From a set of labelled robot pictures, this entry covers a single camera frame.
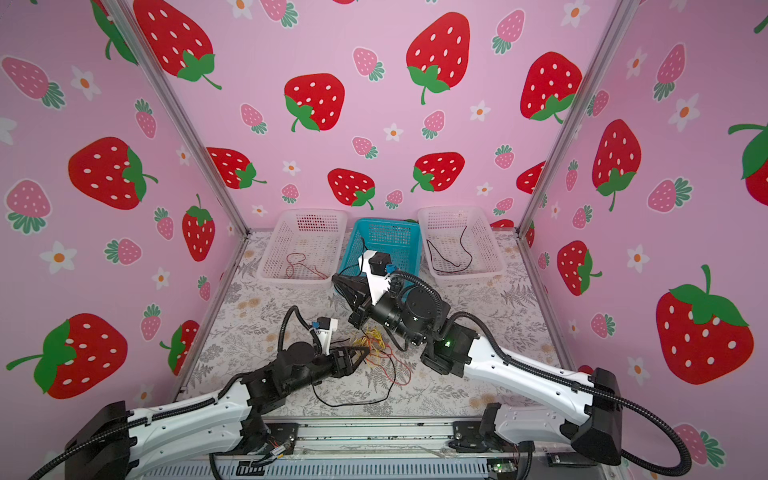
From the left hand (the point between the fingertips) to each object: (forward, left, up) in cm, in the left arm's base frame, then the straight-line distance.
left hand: (365, 352), depth 75 cm
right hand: (+3, +4, +28) cm, 28 cm away
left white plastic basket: (+47, +30, -12) cm, 57 cm away
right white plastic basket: (+51, -25, -4) cm, 57 cm away
